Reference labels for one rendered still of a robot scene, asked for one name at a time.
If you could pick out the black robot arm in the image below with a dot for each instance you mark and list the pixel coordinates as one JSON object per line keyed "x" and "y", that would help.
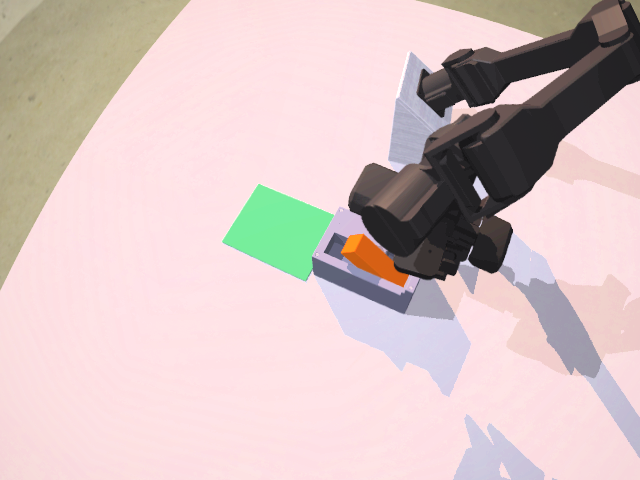
{"x": 508, "y": 147}

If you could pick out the orange l-shaped part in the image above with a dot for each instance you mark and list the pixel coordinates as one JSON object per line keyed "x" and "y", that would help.
{"x": 365, "y": 254}

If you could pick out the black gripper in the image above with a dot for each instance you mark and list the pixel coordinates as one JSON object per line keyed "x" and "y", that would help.
{"x": 490, "y": 241}

